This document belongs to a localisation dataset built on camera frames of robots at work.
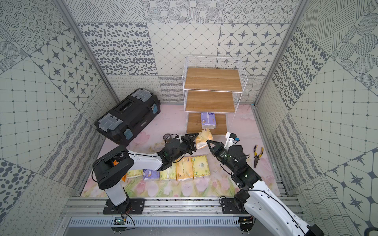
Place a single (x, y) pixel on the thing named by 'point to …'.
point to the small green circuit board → (118, 221)
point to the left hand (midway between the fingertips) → (201, 133)
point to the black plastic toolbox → (122, 123)
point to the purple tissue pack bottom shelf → (208, 120)
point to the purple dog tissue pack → (150, 174)
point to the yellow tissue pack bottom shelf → (202, 137)
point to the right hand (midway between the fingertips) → (206, 142)
